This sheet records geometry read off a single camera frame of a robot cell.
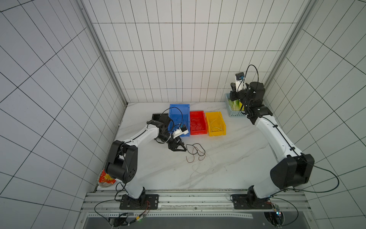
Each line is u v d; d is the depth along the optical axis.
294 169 0.43
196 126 1.04
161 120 0.73
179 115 1.06
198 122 1.07
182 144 0.81
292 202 0.71
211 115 1.10
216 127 1.00
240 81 0.63
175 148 0.74
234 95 0.70
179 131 0.75
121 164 0.45
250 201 0.66
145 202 0.71
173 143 0.73
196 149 0.91
